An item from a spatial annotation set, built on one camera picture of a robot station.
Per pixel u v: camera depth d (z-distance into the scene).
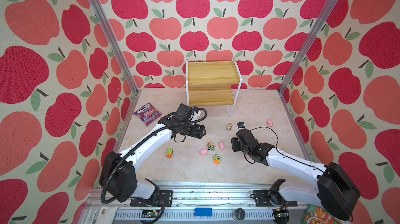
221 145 0.91
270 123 1.01
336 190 0.40
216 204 0.73
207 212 0.71
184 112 0.63
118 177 0.41
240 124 0.77
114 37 0.91
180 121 0.62
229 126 0.98
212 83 0.79
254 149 0.64
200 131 0.72
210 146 0.89
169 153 0.86
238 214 0.62
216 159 0.85
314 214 0.69
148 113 1.04
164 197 0.75
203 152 0.88
